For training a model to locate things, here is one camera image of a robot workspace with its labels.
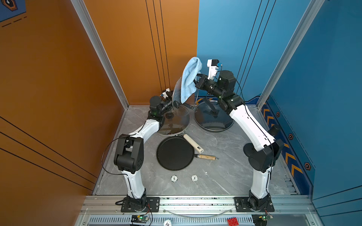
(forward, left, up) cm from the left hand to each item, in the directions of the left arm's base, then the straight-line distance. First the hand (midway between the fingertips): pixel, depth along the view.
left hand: (186, 88), depth 76 cm
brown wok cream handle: (-16, -3, -28) cm, 33 cm away
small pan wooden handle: (-20, +7, -38) cm, 43 cm away
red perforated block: (-56, -23, -37) cm, 71 cm away
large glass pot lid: (+3, +8, -32) cm, 33 cm away
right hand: (0, -3, +8) cm, 9 cm away
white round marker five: (-35, +7, -39) cm, 53 cm away
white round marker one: (-35, -5, -38) cm, 52 cm away
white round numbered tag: (-57, +8, -32) cm, 66 cm away
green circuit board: (-55, +23, -39) cm, 71 cm away
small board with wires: (-53, -41, -36) cm, 76 cm away
